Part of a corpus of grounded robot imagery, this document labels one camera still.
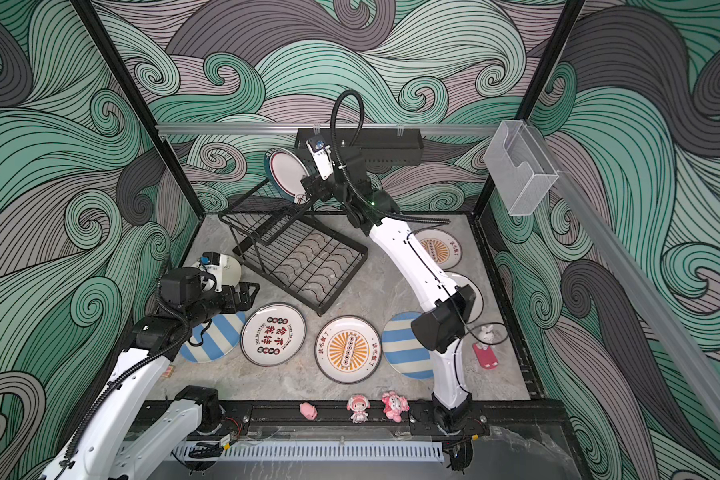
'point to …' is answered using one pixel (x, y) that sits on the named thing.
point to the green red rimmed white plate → (286, 170)
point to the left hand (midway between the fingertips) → (245, 284)
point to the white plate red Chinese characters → (273, 335)
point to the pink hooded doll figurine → (359, 404)
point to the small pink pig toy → (308, 410)
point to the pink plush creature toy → (393, 405)
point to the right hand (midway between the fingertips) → (327, 169)
